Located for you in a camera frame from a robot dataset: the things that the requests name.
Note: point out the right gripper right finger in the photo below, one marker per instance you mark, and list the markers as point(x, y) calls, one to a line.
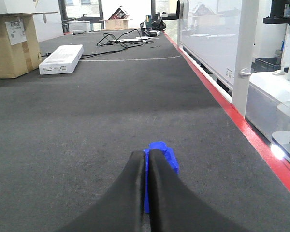
point(169, 203)

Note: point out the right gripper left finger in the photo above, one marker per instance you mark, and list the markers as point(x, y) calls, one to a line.
point(120, 198)

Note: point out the blue plastic box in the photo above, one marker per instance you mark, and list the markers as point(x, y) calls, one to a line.
point(170, 157)

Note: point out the conveyor with dark grey belt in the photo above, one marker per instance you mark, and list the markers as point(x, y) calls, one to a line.
point(87, 108)

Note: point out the white flat long box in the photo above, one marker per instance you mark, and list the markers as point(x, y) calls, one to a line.
point(61, 59)

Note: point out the white paper sheets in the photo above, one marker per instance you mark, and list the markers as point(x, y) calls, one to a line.
point(145, 38)

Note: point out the white framed partition panel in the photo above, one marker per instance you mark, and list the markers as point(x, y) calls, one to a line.
point(207, 36)

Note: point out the open cardboard box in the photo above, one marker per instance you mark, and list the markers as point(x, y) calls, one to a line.
point(116, 23)

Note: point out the white printer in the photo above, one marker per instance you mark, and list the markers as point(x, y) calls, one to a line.
point(79, 26)

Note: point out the black bag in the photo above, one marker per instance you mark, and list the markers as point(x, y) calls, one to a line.
point(157, 24)

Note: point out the large brown cardboard box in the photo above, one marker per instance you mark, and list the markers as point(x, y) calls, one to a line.
point(7, 58)

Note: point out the white carton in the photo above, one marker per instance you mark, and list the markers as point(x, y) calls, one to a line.
point(19, 6)

